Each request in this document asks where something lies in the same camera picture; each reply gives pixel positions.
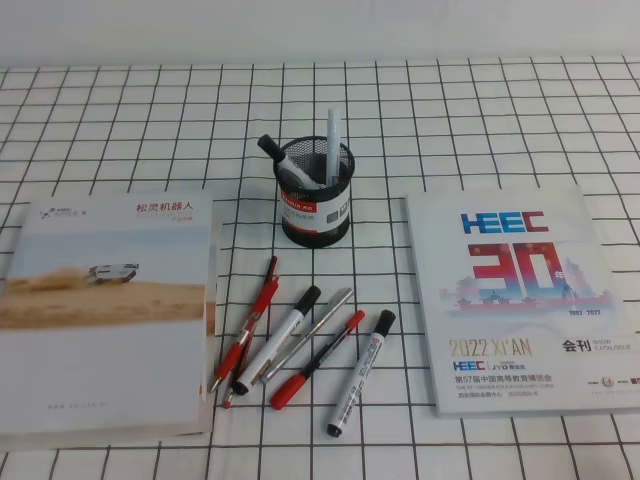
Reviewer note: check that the silver pen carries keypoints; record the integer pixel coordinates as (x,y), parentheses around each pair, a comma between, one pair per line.
(336,302)

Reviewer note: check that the black mesh pen holder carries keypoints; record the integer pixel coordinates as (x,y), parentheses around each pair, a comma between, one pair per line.
(321,217)

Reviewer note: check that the clear pen in holder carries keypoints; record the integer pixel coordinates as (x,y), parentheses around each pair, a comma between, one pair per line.
(333,140)

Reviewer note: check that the red pen under marker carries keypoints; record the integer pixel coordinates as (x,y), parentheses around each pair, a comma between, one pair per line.
(229,393)

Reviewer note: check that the red retractable pen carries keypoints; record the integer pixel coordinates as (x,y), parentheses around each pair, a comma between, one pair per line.
(234,354)

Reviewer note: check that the white marker black cap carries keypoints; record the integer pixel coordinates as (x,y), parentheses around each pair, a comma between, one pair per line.
(360,373)
(262,361)

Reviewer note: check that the white marker right black cap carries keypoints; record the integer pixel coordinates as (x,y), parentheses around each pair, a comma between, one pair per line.
(360,373)

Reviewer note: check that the HEEC white catalogue book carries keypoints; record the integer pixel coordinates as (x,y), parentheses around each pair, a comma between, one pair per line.
(520,308)

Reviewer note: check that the desert robot brochure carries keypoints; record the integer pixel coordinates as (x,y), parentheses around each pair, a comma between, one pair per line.
(108,319)

